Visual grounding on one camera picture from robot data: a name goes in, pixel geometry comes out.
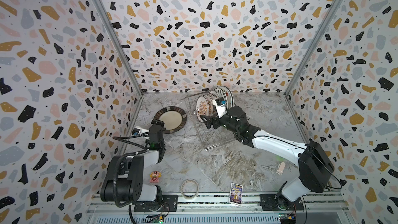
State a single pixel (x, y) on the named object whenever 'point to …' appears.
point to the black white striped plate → (221, 93)
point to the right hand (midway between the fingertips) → (205, 109)
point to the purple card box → (236, 194)
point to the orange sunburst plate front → (202, 107)
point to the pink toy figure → (155, 176)
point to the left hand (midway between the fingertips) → (154, 121)
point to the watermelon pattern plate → (230, 97)
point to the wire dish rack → (218, 137)
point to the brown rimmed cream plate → (174, 118)
